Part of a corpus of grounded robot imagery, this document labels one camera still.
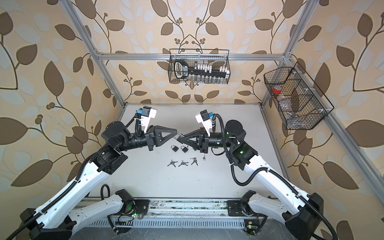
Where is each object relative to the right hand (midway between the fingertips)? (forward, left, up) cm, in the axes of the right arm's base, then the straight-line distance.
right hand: (182, 141), depth 55 cm
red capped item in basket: (+39, -54, -9) cm, 67 cm away
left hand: (0, +2, +4) cm, 4 cm away
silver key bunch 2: (+7, +2, -38) cm, 39 cm away
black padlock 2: (+17, +2, -39) cm, 43 cm away
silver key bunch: (+8, +10, -38) cm, 40 cm away
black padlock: (+18, +9, -39) cm, 44 cm away
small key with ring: (+11, -10, -39) cm, 41 cm away
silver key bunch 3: (+10, -4, -39) cm, 40 cm away
